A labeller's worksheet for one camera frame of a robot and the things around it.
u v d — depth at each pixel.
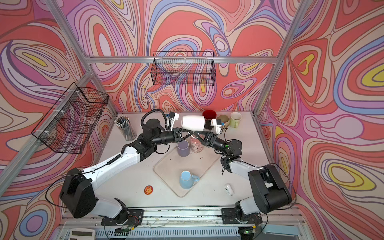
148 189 0.82
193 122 0.69
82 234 0.66
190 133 0.70
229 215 0.73
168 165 0.92
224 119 1.05
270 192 0.44
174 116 0.68
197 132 0.70
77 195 0.41
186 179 0.77
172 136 0.65
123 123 0.91
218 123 0.70
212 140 0.66
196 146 0.90
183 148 0.89
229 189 0.80
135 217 0.73
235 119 1.04
